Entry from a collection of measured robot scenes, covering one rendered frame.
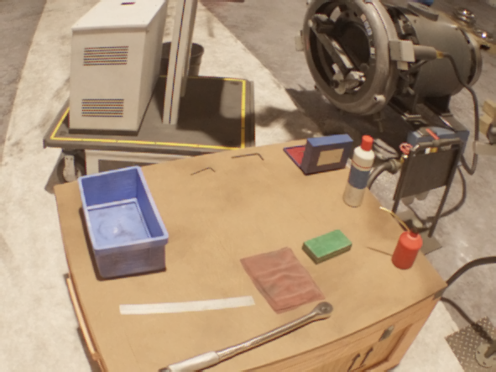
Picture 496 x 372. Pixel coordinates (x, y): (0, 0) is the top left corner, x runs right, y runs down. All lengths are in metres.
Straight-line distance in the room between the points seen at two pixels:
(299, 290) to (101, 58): 1.17
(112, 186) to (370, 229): 0.75
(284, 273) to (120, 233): 0.45
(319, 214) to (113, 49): 0.98
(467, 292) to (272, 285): 1.19
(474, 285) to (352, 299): 1.09
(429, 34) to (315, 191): 1.41
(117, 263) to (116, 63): 0.94
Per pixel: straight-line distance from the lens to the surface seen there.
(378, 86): 2.38
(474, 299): 2.25
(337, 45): 2.63
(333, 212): 1.58
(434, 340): 1.98
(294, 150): 1.80
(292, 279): 1.32
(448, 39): 2.86
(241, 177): 1.64
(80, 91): 2.06
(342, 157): 1.74
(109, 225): 1.44
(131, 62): 1.96
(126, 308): 1.23
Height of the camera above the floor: 1.42
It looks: 37 degrees down
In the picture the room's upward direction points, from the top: 9 degrees clockwise
